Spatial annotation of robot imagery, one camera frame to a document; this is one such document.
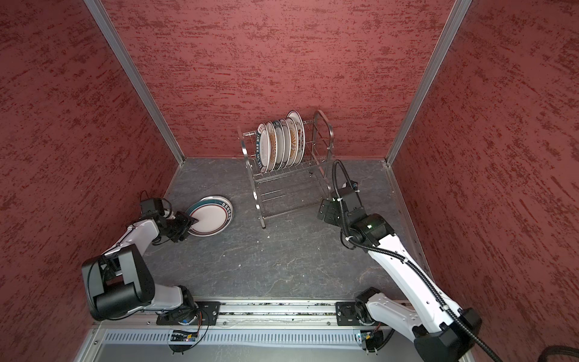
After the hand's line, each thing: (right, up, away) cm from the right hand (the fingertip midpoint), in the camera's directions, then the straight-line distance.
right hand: (331, 214), depth 76 cm
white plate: (-49, -3, +21) cm, 53 cm away
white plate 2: (-25, +24, +6) cm, 35 cm away
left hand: (-53, -7, +13) cm, 55 cm away
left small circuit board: (-51, -40, -3) cm, 65 cm away
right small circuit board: (+13, -41, -3) cm, 43 cm away
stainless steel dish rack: (-8, +10, +34) cm, 36 cm away
